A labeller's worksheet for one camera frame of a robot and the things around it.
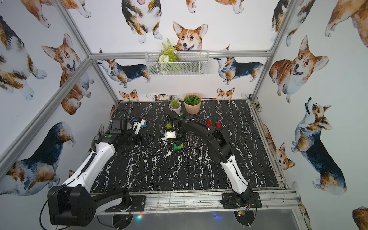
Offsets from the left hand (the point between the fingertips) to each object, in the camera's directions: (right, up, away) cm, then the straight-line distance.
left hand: (149, 134), depth 82 cm
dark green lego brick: (+14, -10, +11) cm, 20 cm away
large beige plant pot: (+25, +20, +24) cm, 40 cm away
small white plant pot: (+12, +18, +24) cm, 32 cm away
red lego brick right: (+43, +4, +22) cm, 49 cm away
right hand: (+14, -5, +9) cm, 18 cm away
